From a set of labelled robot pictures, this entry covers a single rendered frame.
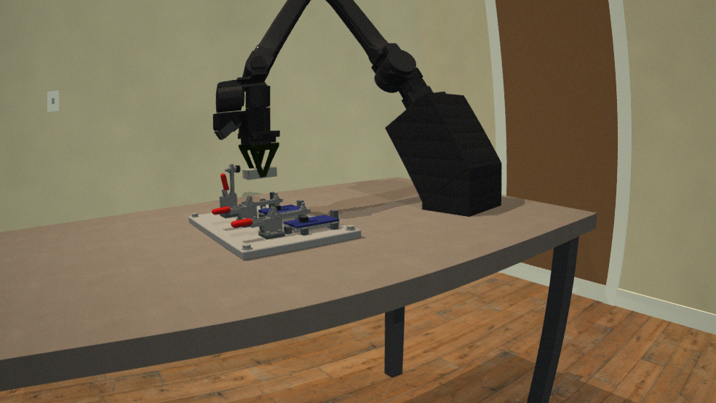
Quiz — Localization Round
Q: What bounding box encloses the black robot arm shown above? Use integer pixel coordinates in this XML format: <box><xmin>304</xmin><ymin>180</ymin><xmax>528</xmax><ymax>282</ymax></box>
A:
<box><xmin>213</xmin><ymin>0</ymin><xmax>433</xmax><ymax>140</ymax></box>

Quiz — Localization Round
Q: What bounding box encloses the cream rectangular block with slot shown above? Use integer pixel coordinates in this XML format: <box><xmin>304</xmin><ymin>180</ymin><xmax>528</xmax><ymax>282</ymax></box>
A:
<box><xmin>242</xmin><ymin>167</ymin><xmax>277</xmax><ymax>180</ymax></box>

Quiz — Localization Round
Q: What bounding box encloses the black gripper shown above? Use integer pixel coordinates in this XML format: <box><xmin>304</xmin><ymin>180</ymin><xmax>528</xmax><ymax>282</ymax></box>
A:
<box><xmin>238</xmin><ymin>108</ymin><xmax>280</xmax><ymax>177</ymax></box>

